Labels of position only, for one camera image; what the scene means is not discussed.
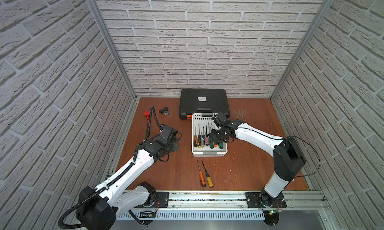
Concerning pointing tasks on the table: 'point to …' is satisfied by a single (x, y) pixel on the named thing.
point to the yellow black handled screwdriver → (208, 177)
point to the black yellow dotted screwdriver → (199, 139)
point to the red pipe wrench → (147, 114)
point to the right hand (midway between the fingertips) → (213, 136)
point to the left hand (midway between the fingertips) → (176, 141)
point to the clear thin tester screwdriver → (202, 140)
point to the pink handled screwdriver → (207, 138)
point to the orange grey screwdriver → (202, 180)
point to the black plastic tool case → (202, 101)
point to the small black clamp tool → (164, 111)
